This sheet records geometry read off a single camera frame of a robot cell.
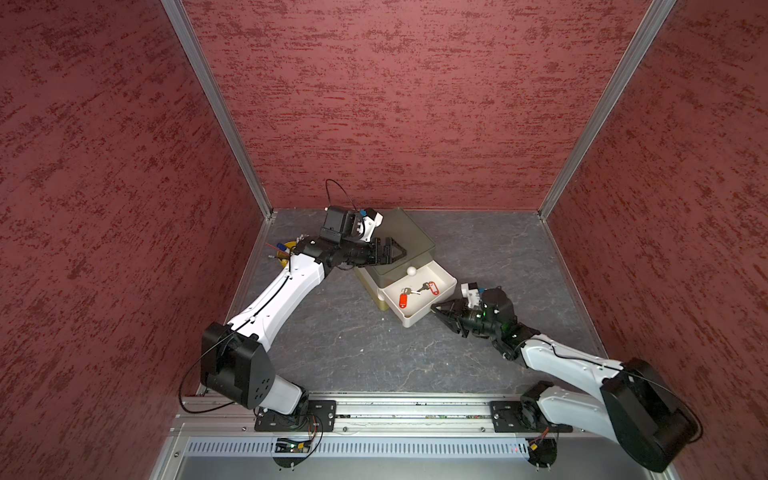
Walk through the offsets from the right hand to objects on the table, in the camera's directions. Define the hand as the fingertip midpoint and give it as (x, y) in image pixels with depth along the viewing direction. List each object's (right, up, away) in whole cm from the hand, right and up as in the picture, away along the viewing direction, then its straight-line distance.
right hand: (431, 315), depth 81 cm
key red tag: (-8, +3, +6) cm, 10 cm away
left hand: (-11, +15, -4) cm, 19 cm away
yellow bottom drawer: (-14, +1, +9) cm, 17 cm away
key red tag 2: (+2, +6, +8) cm, 10 cm away
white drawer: (-5, +4, +6) cm, 9 cm away
